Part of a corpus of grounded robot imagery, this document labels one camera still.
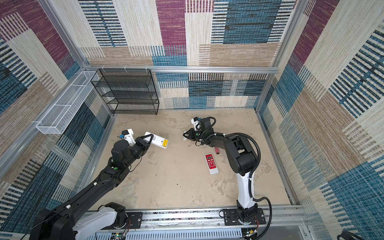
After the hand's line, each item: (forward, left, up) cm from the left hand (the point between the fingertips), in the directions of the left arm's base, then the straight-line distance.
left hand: (153, 133), depth 77 cm
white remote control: (-2, -2, -4) cm, 5 cm away
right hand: (+10, -14, -16) cm, 24 cm away
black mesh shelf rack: (+43, +26, -6) cm, 51 cm away
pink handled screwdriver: (+3, -35, -23) cm, 42 cm away
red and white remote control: (-6, -31, -23) cm, 39 cm away
